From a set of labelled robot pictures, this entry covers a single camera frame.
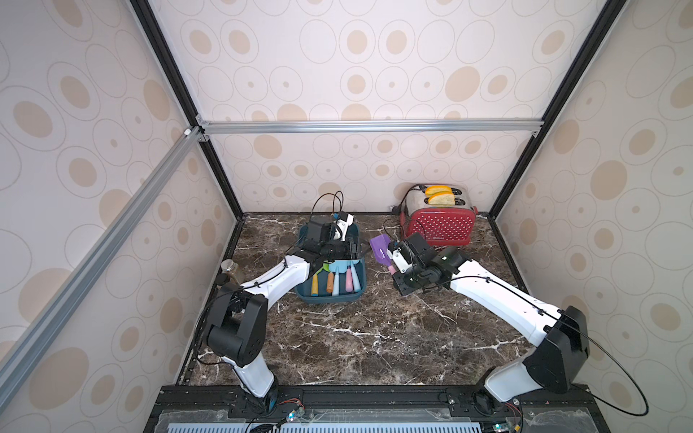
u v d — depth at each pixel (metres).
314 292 0.92
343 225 0.80
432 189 1.00
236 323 0.48
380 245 0.74
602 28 0.70
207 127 0.90
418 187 1.05
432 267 0.56
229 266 0.92
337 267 1.00
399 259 0.66
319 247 0.70
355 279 0.97
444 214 0.98
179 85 0.80
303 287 0.96
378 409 0.73
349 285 0.93
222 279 0.91
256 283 0.51
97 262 0.54
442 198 0.97
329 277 0.97
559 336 0.41
